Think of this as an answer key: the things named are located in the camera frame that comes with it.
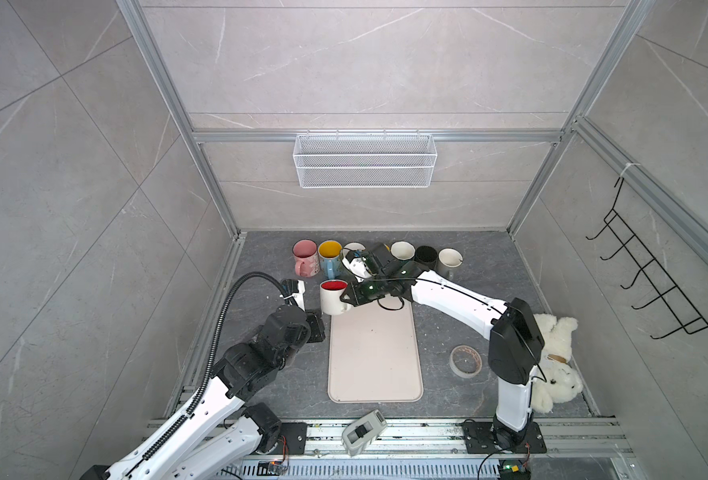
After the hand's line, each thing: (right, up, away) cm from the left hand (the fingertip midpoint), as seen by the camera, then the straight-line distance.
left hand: (322, 305), depth 71 cm
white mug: (+1, 0, +10) cm, 10 cm away
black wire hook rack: (+76, +4, -7) cm, 76 cm away
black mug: (+32, +11, +30) cm, 45 cm away
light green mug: (+6, +15, +29) cm, 33 cm away
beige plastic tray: (+13, -18, +17) cm, 28 cm away
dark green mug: (+24, +14, +32) cm, 42 cm away
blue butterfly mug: (-1, +12, +26) cm, 29 cm away
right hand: (+4, +1, +12) cm, 13 cm away
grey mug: (+40, +10, +30) cm, 51 cm away
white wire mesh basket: (+11, +45, +30) cm, 55 cm away
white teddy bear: (+60, -20, +5) cm, 64 cm away
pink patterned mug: (-9, +10, +27) cm, 30 cm away
